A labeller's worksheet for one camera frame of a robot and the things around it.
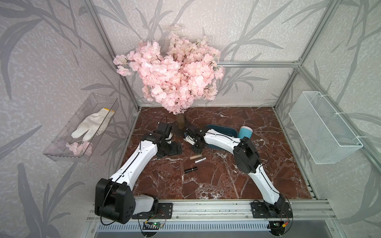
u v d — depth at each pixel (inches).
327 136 23.8
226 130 41.0
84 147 23.5
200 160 35.6
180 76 26.5
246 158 22.5
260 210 28.8
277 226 29.2
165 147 26.2
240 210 29.7
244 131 38.2
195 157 35.9
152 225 28.0
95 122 27.3
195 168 34.2
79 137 24.7
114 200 15.5
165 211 28.9
